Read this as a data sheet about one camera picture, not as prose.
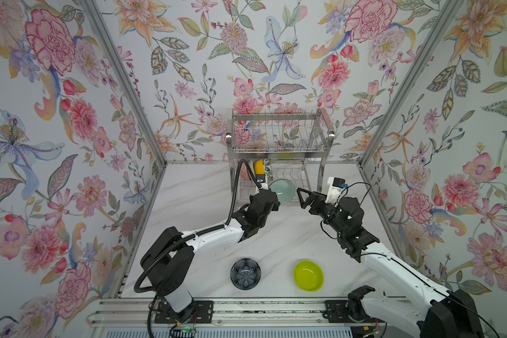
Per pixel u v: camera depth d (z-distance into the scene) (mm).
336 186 680
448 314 390
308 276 824
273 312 754
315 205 687
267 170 1129
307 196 694
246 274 819
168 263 442
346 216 571
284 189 840
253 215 638
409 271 475
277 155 1235
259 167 1039
